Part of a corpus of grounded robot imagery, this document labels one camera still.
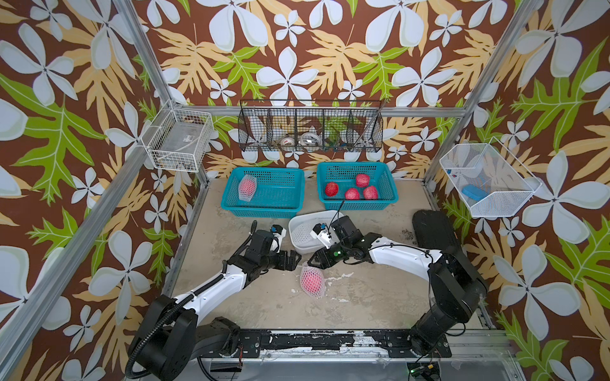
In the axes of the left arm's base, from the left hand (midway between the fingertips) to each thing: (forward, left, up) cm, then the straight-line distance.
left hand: (292, 252), depth 86 cm
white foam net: (+7, -3, 0) cm, 8 cm away
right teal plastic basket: (+46, -25, -5) cm, 53 cm away
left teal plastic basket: (+36, +8, -8) cm, 38 cm away
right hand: (-3, -7, 0) cm, 8 cm away
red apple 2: (+31, -26, -3) cm, 41 cm away
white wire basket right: (+19, -70, +19) cm, 75 cm away
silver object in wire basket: (+41, -7, +19) cm, 46 cm away
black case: (+13, -59, -5) cm, 61 cm away
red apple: (+35, -17, -4) cm, 39 cm away
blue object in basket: (+14, -63, +18) cm, 67 cm away
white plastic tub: (+17, -7, -3) cm, 19 cm away
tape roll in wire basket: (+40, +3, +19) cm, 45 cm away
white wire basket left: (+33, +43, +26) cm, 60 cm away
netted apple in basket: (+33, +22, -1) cm, 40 cm away
